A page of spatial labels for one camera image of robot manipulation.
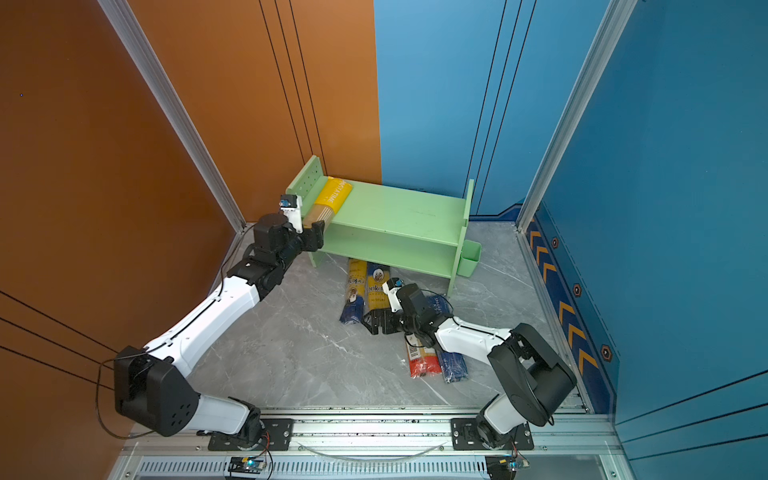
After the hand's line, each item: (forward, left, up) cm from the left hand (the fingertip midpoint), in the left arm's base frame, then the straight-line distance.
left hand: (312, 218), depth 80 cm
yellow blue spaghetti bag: (-6, -10, -27) cm, 30 cm away
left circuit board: (-52, +13, -32) cm, 62 cm away
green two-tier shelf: (+1, -22, -4) cm, 22 cm away
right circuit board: (-52, -48, -31) cm, 77 cm away
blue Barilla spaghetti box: (-29, -39, -26) cm, 55 cm away
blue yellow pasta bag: (-7, -16, -28) cm, 33 cm away
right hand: (-18, -16, -23) cm, 33 cm away
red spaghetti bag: (-28, -30, -28) cm, 50 cm away
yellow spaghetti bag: (+7, -3, 0) cm, 8 cm away
